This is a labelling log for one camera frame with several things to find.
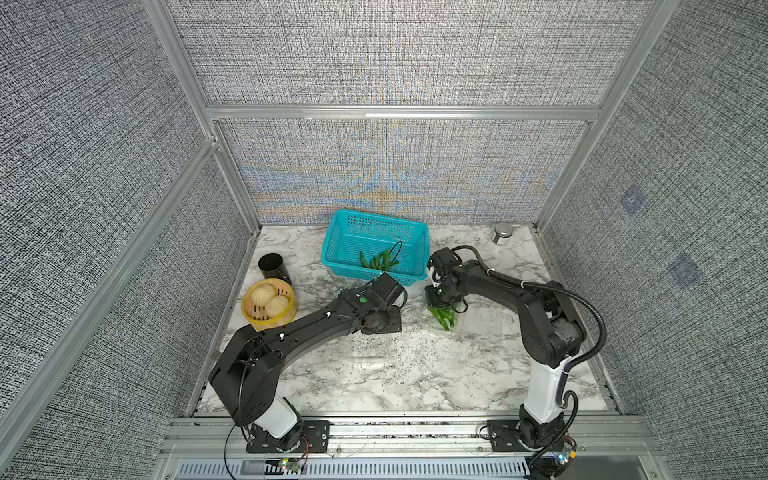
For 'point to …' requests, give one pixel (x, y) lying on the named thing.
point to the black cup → (272, 266)
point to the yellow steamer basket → (256, 315)
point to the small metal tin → (502, 233)
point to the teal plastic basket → (350, 233)
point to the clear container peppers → (459, 320)
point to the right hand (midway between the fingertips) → (431, 295)
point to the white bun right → (276, 305)
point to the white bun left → (263, 294)
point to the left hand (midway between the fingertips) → (399, 322)
